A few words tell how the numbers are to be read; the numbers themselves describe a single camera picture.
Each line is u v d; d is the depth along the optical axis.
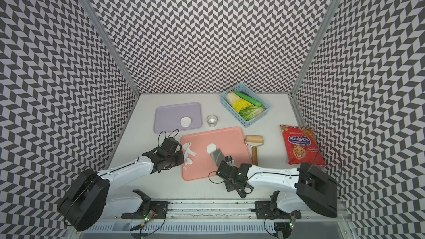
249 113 0.99
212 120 1.05
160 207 0.73
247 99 1.09
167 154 0.69
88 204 0.41
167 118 1.04
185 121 1.01
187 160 0.86
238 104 1.03
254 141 0.95
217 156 0.94
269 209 0.67
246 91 1.14
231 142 0.97
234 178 0.61
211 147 0.94
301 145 0.89
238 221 0.73
